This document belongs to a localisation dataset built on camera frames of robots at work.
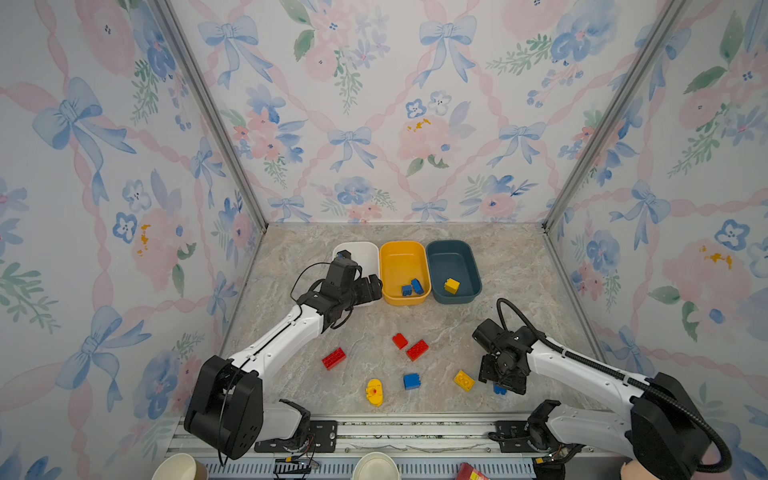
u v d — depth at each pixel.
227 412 0.41
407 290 0.98
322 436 0.75
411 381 0.83
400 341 0.90
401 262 1.08
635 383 0.44
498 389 0.81
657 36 0.72
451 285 1.00
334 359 0.86
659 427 0.40
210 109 0.85
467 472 0.66
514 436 0.73
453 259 1.10
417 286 1.00
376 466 0.71
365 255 1.07
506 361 0.61
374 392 0.78
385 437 0.75
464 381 0.82
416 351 0.86
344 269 0.64
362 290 0.76
